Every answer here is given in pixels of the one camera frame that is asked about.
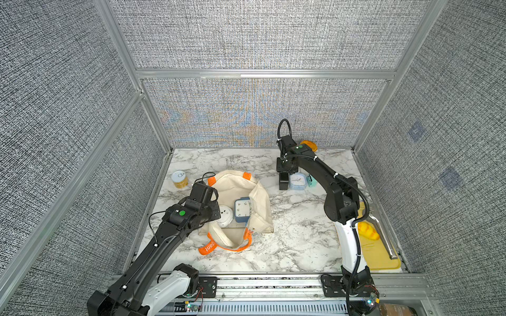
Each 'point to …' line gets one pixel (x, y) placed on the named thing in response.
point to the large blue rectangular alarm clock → (242, 209)
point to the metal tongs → (391, 253)
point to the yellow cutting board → (376, 253)
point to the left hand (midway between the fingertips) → (219, 208)
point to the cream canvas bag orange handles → (232, 184)
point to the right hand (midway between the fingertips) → (282, 163)
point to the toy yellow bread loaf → (367, 229)
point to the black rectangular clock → (284, 180)
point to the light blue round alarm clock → (298, 181)
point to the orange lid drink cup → (311, 145)
